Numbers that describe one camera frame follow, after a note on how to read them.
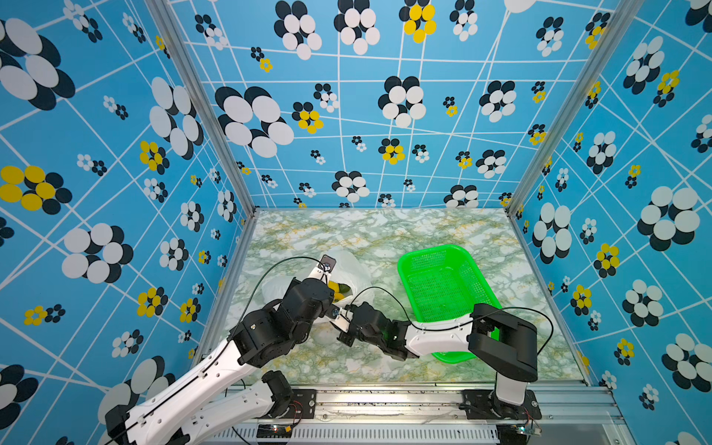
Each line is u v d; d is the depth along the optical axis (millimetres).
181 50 750
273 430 722
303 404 733
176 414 399
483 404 723
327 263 564
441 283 973
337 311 674
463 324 504
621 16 683
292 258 477
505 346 464
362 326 627
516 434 687
